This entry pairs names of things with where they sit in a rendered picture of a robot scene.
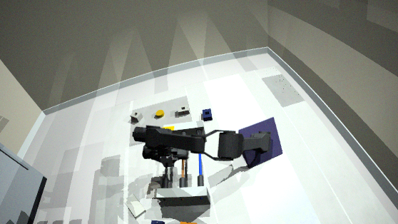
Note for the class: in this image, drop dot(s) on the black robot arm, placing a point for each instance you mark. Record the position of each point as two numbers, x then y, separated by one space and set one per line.
230 145

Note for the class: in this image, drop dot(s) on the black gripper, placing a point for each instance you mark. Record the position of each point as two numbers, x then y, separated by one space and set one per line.
178 154

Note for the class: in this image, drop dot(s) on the yellow flat disc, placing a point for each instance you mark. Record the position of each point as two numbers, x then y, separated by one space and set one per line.
160 113

